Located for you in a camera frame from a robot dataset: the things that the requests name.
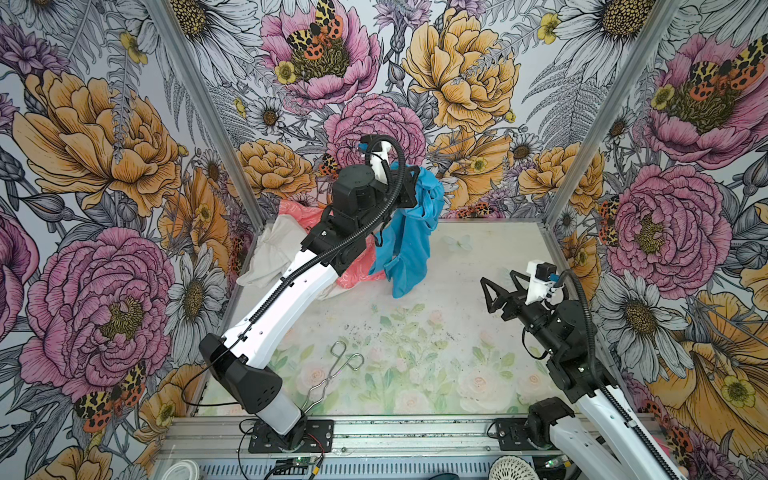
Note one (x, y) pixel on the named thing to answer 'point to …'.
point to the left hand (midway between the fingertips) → (421, 179)
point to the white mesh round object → (512, 467)
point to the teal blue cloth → (404, 244)
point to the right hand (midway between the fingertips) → (494, 285)
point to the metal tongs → (339, 362)
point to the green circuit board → (303, 461)
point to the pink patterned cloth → (363, 270)
